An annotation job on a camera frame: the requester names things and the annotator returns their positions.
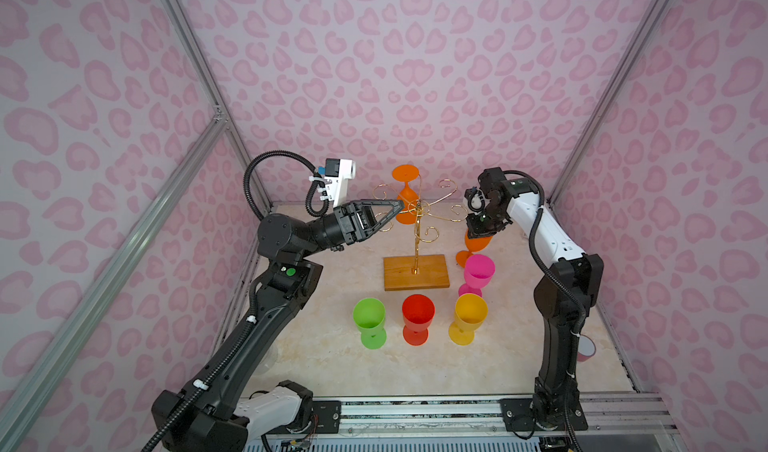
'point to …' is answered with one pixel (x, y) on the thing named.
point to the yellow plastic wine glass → (469, 314)
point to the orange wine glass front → (473, 245)
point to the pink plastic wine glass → (479, 272)
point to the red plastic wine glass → (418, 313)
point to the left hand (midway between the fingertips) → (401, 209)
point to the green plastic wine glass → (370, 315)
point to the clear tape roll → (269, 360)
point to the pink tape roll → (586, 348)
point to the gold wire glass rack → (418, 209)
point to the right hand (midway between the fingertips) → (474, 230)
